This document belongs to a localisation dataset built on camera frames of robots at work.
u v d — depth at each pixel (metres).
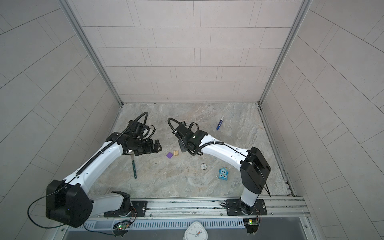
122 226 0.64
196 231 0.64
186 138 0.60
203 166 0.85
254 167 0.42
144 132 0.73
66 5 0.71
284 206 0.72
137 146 0.65
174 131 0.61
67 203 0.38
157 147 0.72
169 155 0.89
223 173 0.82
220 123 1.05
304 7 0.71
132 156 0.87
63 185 0.40
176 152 0.89
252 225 0.68
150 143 0.71
